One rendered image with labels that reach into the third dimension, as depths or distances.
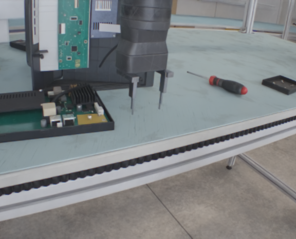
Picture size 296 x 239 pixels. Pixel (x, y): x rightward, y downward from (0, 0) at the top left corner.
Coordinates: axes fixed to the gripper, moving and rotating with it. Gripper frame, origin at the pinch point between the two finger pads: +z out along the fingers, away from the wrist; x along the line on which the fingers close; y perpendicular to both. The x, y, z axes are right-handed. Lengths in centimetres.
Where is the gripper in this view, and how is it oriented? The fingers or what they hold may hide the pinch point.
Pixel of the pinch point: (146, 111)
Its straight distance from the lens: 44.7
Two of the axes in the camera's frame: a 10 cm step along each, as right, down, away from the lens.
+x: -8.2, 1.9, -5.4
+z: -0.9, 8.9, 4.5
